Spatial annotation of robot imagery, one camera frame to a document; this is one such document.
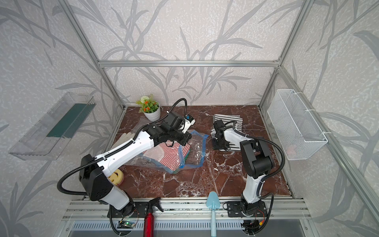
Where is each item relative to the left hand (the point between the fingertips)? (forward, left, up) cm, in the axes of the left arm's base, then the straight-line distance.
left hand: (191, 137), depth 78 cm
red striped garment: (-2, +13, -18) cm, 22 cm away
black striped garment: (+26, -33, -17) cm, 45 cm away
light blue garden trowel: (-28, -11, -17) cm, 35 cm away
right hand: (+6, -16, -19) cm, 26 cm away
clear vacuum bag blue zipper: (-3, -2, -20) cm, 20 cm away
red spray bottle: (-35, +20, -17) cm, 43 cm away
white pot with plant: (+27, +29, -5) cm, 40 cm away
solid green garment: (-12, +8, -16) cm, 22 cm away
